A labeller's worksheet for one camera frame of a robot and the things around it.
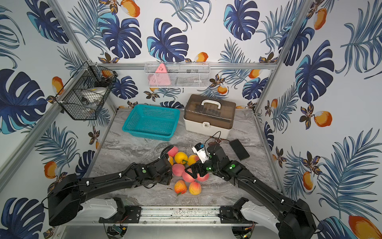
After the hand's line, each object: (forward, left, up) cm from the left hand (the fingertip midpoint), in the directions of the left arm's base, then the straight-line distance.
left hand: (168, 174), depth 82 cm
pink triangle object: (+48, +10, +29) cm, 57 cm away
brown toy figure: (+27, -27, -4) cm, 38 cm away
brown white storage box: (+32, -21, +15) cm, 41 cm away
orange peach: (-6, -8, 0) cm, 10 cm away
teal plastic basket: (+42, +18, -6) cm, 46 cm away
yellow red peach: (+10, -13, +1) cm, 17 cm away
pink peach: (+3, -5, +1) cm, 6 cm away
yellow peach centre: (+11, -6, 0) cm, 12 cm away
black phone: (+19, -43, -3) cm, 47 cm away
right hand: (+3, -13, +9) cm, 16 cm away
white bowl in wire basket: (+29, +42, +28) cm, 59 cm away
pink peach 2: (-1, -11, +2) cm, 11 cm away
